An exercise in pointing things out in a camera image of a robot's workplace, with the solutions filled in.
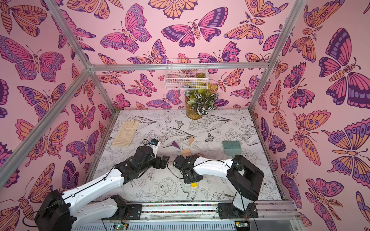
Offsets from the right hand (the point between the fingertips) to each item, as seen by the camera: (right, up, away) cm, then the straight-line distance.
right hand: (190, 178), depth 85 cm
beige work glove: (-47, +25, +21) cm, 58 cm away
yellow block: (+2, -2, -3) cm, 5 cm away
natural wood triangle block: (+1, +21, +16) cm, 26 cm away
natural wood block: (-3, +14, +10) cm, 17 cm away
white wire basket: (-2, +65, +11) cm, 66 cm away
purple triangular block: (-11, +19, +14) cm, 26 cm away
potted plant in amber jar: (+6, +46, +8) cm, 48 cm away
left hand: (-15, +15, -2) cm, 21 cm away
